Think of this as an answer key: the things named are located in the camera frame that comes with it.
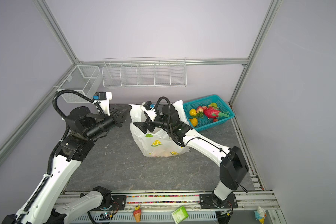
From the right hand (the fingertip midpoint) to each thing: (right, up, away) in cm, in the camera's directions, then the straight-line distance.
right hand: (138, 117), depth 70 cm
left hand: (-1, +4, -10) cm, 11 cm away
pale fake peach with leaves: (+39, +7, +39) cm, 56 cm away
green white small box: (+21, -49, -1) cm, 53 cm away
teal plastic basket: (+42, -5, +39) cm, 57 cm away
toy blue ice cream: (+61, -48, -2) cm, 77 cm away
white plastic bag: (+8, -15, +11) cm, 20 cm away
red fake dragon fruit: (+46, +4, +36) cm, 58 cm away
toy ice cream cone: (-1, -48, 0) cm, 48 cm away
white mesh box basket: (-48, +28, +33) cm, 64 cm away
